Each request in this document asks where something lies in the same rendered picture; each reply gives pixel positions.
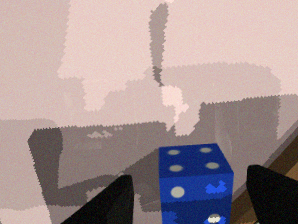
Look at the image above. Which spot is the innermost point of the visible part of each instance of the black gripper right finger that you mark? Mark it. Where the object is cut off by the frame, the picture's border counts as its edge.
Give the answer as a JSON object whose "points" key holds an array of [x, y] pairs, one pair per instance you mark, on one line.
{"points": [[274, 196]]}

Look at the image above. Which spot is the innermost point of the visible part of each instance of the blue die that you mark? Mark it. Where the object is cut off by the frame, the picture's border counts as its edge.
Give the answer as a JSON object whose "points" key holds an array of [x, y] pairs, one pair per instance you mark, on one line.
{"points": [[196, 183]]}

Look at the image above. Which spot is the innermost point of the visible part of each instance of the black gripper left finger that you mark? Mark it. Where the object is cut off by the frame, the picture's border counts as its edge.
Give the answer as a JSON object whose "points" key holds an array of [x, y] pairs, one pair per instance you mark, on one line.
{"points": [[114, 205]]}

